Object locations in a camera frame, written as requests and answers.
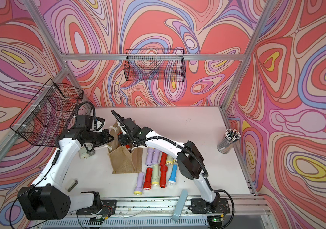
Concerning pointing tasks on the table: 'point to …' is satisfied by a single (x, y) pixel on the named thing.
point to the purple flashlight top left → (150, 155)
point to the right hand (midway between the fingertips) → (122, 142)
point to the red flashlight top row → (163, 159)
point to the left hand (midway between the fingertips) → (115, 138)
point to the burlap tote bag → (124, 161)
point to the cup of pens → (231, 136)
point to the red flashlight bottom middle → (163, 171)
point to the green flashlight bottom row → (155, 180)
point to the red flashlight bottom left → (147, 184)
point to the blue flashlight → (172, 180)
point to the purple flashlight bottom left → (138, 189)
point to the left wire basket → (52, 111)
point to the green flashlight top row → (169, 161)
